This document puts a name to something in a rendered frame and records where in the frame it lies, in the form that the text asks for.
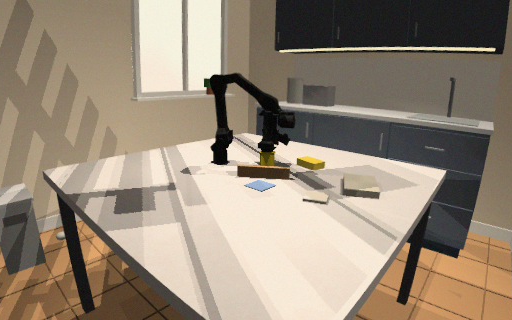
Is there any beige flat block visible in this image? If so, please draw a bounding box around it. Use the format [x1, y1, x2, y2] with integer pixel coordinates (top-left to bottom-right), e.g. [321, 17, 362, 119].
[343, 173, 380, 199]

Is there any brown wooden plank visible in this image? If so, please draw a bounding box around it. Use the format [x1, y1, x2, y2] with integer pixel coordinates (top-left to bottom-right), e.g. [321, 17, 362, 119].
[237, 164, 290, 180]

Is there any yellow block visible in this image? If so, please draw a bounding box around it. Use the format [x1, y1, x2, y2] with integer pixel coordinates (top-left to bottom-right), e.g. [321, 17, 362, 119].
[297, 156, 325, 171]

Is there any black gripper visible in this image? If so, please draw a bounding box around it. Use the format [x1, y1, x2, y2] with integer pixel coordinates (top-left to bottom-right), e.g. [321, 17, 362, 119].
[258, 127, 279, 152]

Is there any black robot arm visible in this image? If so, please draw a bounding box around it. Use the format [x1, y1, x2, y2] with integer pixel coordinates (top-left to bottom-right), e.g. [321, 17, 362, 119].
[210, 73, 296, 165]

